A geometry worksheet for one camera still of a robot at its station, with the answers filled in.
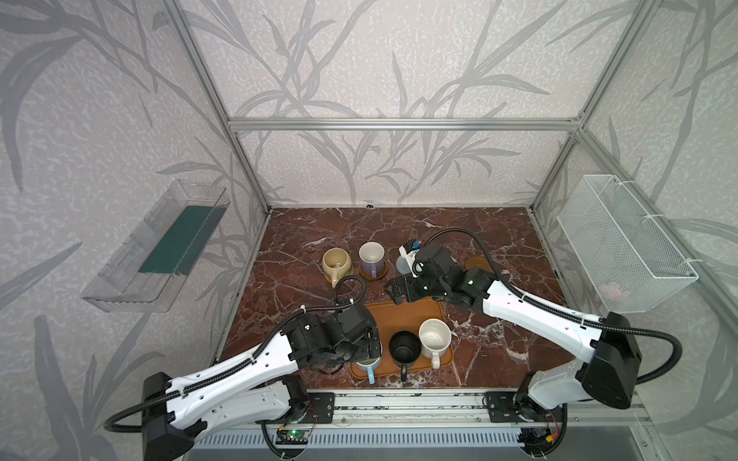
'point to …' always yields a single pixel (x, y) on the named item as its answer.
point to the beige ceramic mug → (335, 262)
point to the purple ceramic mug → (372, 258)
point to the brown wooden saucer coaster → (378, 279)
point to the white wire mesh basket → (630, 262)
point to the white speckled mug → (434, 337)
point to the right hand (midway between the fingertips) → (397, 275)
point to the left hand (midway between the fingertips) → (373, 346)
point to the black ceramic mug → (405, 348)
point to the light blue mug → (370, 366)
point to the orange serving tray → (391, 319)
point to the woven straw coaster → (347, 276)
